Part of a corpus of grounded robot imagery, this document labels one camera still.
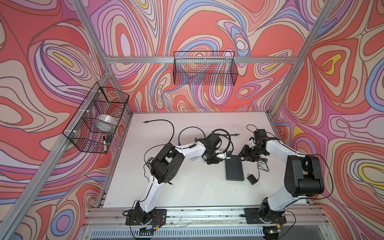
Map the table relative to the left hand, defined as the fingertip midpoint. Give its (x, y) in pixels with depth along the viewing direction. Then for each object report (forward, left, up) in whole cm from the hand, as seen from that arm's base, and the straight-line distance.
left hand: (218, 158), depth 94 cm
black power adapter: (-16, +29, 0) cm, 33 cm away
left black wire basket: (+2, +65, +30) cm, 72 cm away
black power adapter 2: (-14, -17, +1) cm, 22 cm away
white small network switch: (-2, +16, +3) cm, 16 cm away
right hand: (-2, -14, +2) cm, 14 cm away
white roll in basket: (+6, +59, +31) cm, 67 cm away
